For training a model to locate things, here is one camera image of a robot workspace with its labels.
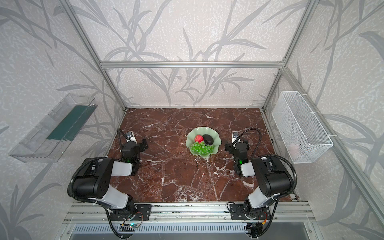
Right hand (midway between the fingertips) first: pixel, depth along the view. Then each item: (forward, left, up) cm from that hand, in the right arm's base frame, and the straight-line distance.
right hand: (236, 134), depth 94 cm
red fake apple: (0, +25, -4) cm, 25 cm away
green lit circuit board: (-48, +58, -9) cm, 76 cm away
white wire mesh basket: (-20, -20, +27) cm, 39 cm away
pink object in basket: (-18, -23, +13) cm, 32 cm away
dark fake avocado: (-1, +18, -4) cm, 19 cm away
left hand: (0, +63, +2) cm, 63 cm away
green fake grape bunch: (-10, +22, 0) cm, 24 cm away
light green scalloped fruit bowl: (+6, +22, -4) cm, 23 cm away
